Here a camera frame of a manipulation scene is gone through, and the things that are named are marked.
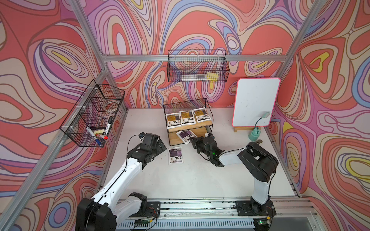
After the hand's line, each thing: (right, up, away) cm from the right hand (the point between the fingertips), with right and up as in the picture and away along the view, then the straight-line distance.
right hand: (188, 141), depth 91 cm
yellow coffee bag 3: (+9, +17, +2) cm, 19 cm away
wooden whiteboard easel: (+34, +8, +9) cm, 36 cm away
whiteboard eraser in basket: (-45, +7, -19) cm, 50 cm away
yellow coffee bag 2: (-1, +15, -1) cm, 15 cm away
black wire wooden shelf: (+7, +8, -3) cm, 11 cm away
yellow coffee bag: (-10, +13, -2) cm, 17 cm away
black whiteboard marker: (-39, +10, -22) cm, 47 cm away
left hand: (-17, -3, -8) cm, 19 cm away
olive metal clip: (+50, -1, +7) cm, 51 cm away
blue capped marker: (-45, +3, -21) cm, 50 cm away
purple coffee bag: (-9, -9, +1) cm, 13 cm away
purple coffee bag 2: (-2, +3, +2) cm, 4 cm away
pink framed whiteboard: (+43, +29, +2) cm, 52 cm away
